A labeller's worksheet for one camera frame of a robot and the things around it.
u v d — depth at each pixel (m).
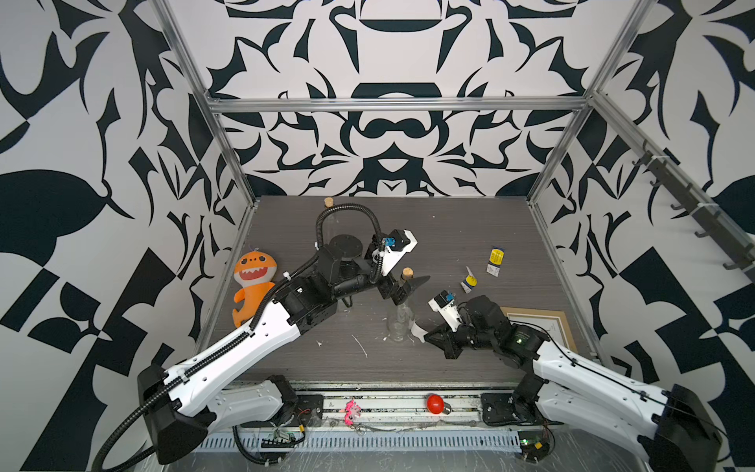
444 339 0.67
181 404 0.38
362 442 0.71
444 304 0.70
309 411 0.74
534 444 0.71
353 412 0.74
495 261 1.03
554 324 0.87
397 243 0.51
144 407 0.36
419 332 0.77
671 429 0.40
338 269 0.47
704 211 0.58
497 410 0.74
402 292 0.57
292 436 0.71
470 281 0.96
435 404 0.73
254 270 0.89
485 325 0.62
